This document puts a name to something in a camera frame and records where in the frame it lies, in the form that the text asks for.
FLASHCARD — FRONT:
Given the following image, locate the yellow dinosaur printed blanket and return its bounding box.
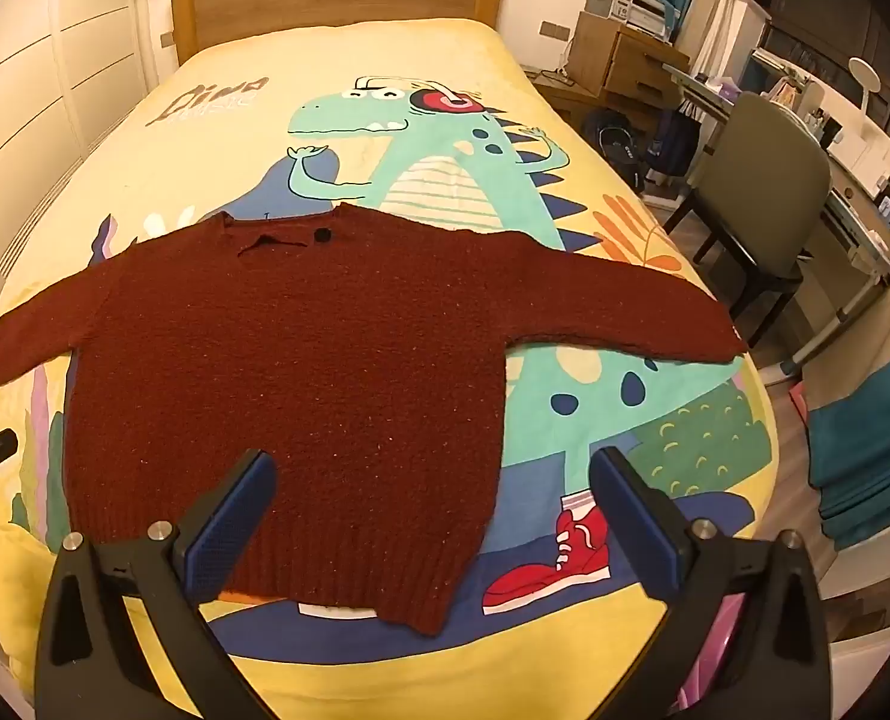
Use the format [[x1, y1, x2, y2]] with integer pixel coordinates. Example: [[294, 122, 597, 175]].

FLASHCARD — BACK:
[[0, 15, 781, 720]]

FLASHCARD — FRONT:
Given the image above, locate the teal folded cloth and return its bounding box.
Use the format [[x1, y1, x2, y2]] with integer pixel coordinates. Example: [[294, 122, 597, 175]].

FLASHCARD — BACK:
[[807, 345, 890, 554]]

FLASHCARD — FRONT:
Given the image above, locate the grey green chair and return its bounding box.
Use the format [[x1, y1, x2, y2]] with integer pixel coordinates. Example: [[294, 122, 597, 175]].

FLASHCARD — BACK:
[[662, 90, 834, 332]]

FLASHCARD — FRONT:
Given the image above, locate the pink plastic object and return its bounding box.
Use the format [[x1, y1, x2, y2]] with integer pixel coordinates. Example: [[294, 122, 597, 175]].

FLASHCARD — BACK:
[[670, 591, 755, 720]]

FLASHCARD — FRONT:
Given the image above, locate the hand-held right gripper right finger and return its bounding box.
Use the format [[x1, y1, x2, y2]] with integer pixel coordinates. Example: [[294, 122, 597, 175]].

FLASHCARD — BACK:
[[587, 447, 841, 720]]

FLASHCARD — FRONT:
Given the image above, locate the navy purple bag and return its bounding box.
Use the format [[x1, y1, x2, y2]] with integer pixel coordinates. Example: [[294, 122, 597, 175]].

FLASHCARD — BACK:
[[644, 101, 706, 190]]

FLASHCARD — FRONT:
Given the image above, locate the wooden drawer cabinet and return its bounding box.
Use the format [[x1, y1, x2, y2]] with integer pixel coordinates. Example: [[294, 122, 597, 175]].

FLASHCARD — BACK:
[[567, 11, 692, 102]]

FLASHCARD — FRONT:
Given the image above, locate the white wardrobe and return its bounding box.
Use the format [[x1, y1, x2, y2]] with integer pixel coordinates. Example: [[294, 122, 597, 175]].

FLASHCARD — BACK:
[[0, 0, 191, 290]]

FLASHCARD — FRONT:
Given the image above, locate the white desk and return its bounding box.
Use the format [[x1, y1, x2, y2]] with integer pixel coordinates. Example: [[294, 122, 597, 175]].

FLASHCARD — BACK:
[[666, 52, 890, 385]]

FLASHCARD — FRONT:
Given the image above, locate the white printer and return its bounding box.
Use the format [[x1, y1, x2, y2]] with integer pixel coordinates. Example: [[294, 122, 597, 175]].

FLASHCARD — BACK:
[[586, 0, 684, 40]]

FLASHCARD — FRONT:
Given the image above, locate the black backpack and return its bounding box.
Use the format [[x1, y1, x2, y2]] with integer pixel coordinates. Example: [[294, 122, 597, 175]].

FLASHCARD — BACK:
[[583, 109, 653, 182]]

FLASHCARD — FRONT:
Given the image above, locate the dark red knitted sweater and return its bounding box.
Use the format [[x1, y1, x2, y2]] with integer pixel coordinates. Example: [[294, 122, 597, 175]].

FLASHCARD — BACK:
[[0, 202, 750, 635]]

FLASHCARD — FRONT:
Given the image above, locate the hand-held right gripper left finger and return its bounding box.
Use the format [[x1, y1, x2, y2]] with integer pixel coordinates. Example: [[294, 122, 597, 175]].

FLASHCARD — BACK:
[[34, 448, 285, 720]]

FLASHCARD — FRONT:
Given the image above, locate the white round desk lamp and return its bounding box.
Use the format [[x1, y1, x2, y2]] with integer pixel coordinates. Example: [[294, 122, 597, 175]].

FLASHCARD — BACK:
[[846, 56, 882, 145]]

